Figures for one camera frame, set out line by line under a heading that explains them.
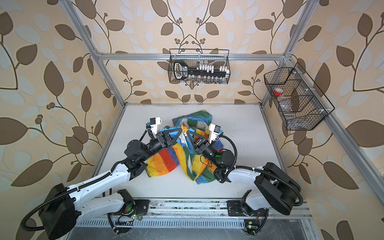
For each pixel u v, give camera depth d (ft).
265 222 2.27
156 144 1.97
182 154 2.43
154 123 2.07
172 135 2.13
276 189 1.41
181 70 2.73
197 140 2.08
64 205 1.32
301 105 2.40
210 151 2.08
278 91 2.64
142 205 2.46
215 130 2.07
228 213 2.41
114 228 2.27
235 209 2.38
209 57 2.99
